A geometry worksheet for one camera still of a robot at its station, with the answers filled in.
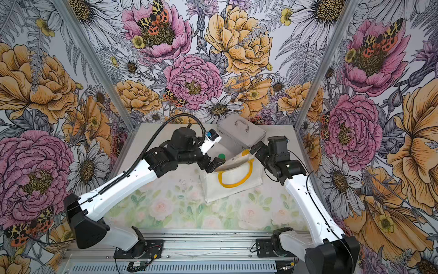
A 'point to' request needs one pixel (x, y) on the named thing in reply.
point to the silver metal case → (238, 133)
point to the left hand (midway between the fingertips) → (214, 156)
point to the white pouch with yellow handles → (236, 176)
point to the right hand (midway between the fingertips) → (256, 156)
